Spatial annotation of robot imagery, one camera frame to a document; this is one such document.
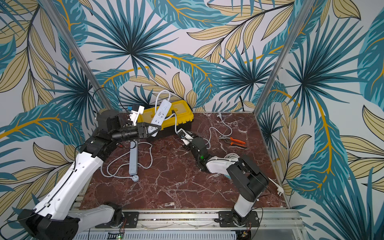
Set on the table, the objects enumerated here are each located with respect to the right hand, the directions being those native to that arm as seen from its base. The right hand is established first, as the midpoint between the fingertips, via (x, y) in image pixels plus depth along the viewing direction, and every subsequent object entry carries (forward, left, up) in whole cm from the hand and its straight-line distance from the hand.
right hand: (189, 130), depth 87 cm
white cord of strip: (-21, +31, -16) cm, 41 cm away
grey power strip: (-9, +35, -15) cm, 39 cm away
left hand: (-14, +13, +18) cm, 26 cm away
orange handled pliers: (+3, -30, -17) cm, 35 cm away
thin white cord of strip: (+28, -23, -16) cm, 39 cm away
